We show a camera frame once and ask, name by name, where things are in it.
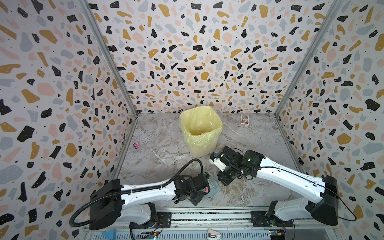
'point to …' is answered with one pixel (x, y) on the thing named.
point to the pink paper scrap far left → (206, 189)
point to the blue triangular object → (110, 234)
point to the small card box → (244, 120)
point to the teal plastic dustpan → (214, 186)
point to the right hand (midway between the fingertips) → (216, 176)
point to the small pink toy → (136, 145)
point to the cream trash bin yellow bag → (200, 127)
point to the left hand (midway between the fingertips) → (200, 194)
